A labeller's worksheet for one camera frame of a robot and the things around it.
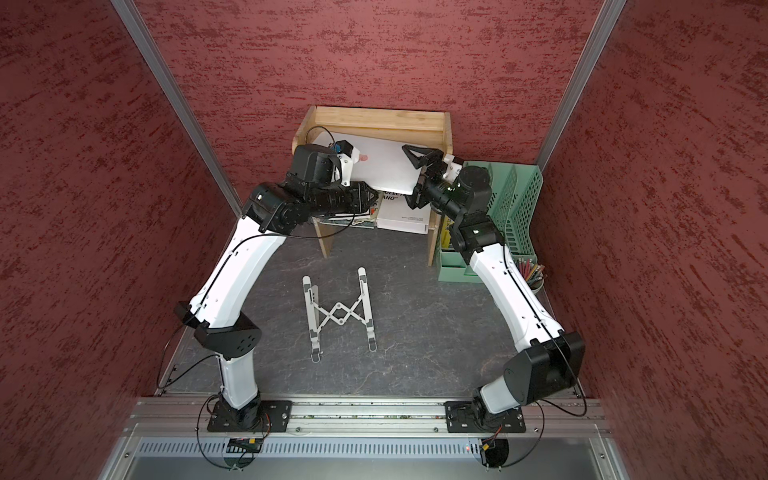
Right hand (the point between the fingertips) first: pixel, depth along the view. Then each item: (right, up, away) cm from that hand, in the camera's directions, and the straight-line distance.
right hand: (393, 167), depth 64 cm
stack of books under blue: (-9, -10, +25) cm, 28 cm away
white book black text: (+1, -8, +20) cm, 22 cm away
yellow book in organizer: (+16, -14, +21) cm, 30 cm away
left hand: (-5, -7, +2) cm, 9 cm away
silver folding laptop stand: (-23, -40, +24) cm, 52 cm away
